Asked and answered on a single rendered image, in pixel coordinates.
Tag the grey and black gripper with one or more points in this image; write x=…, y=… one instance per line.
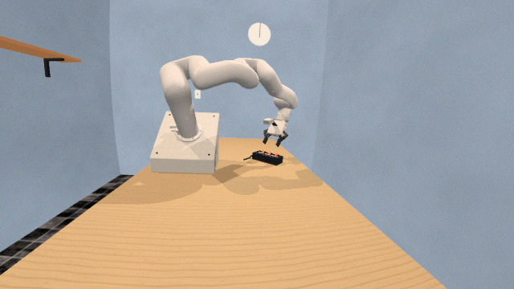
x=276, y=131

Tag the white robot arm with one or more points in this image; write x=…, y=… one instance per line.
x=205, y=75

